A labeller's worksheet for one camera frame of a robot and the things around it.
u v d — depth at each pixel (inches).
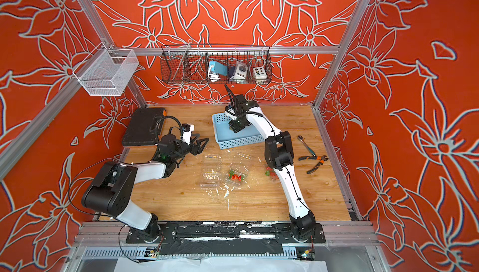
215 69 33.0
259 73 37.2
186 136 30.8
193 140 33.0
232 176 33.7
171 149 28.2
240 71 35.8
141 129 39.6
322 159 36.4
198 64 39.6
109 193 17.9
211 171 35.8
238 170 35.6
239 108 30.3
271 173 34.5
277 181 34.2
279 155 24.9
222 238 28.6
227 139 38.7
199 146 32.0
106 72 35.2
